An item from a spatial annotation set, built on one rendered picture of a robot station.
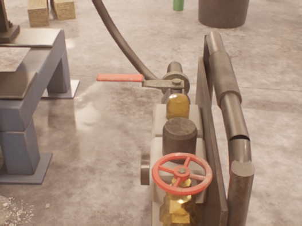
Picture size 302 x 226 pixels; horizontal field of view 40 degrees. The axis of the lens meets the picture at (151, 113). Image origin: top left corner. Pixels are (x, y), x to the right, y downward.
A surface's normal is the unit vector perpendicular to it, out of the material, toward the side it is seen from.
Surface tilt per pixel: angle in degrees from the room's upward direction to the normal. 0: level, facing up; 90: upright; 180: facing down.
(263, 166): 0
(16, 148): 90
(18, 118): 90
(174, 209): 90
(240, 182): 87
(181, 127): 0
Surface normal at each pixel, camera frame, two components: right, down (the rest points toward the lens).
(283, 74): 0.00, -0.84
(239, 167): -0.07, -0.71
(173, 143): -0.41, 0.50
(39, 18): 0.21, 0.54
